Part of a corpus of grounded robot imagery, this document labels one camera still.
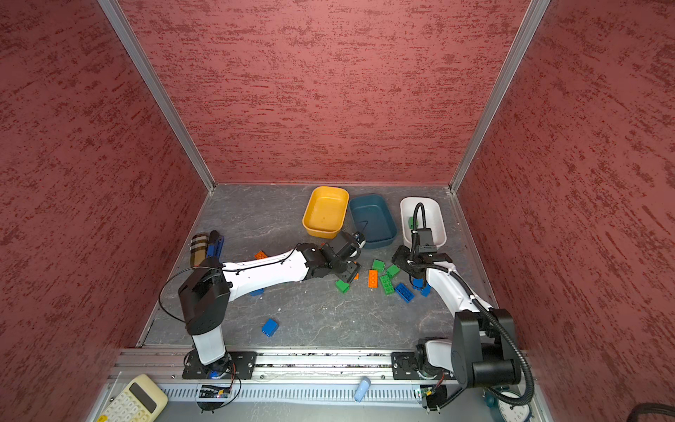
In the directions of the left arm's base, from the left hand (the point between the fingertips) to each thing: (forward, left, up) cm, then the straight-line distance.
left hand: (349, 268), depth 85 cm
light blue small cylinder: (-33, -4, -5) cm, 33 cm away
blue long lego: (-5, -19, -7) cm, 21 cm away
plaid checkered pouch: (+9, +56, -5) cm, 57 cm away
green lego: (+4, -11, -6) cm, 13 cm away
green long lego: (-3, -14, -7) cm, 16 cm away
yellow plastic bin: (+29, +10, -7) cm, 32 cm away
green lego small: (+3, -16, -6) cm, 17 cm away
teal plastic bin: (+26, -9, -5) cm, 28 cm away
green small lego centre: (-4, +2, -6) cm, 7 cm away
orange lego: (+9, +34, -8) cm, 36 cm away
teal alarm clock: (-37, -41, -4) cm, 55 cm away
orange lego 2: (0, -9, -9) cm, 12 cm away
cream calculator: (-36, +55, -7) cm, 66 cm away
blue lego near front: (-17, +25, -9) cm, 31 cm away
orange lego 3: (-6, -2, +7) cm, 10 cm away
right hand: (+3, -16, -2) cm, 17 cm away
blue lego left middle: (-19, +20, +27) cm, 38 cm away
